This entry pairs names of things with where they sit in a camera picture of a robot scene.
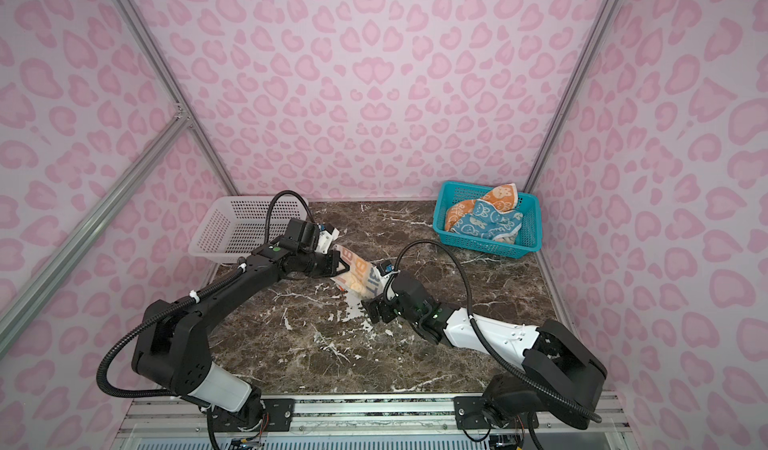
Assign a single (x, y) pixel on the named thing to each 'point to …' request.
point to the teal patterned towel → (487, 221)
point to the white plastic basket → (232, 227)
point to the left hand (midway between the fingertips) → (350, 263)
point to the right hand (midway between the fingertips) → (376, 293)
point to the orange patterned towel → (503, 198)
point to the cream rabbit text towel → (362, 278)
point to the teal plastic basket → (529, 239)
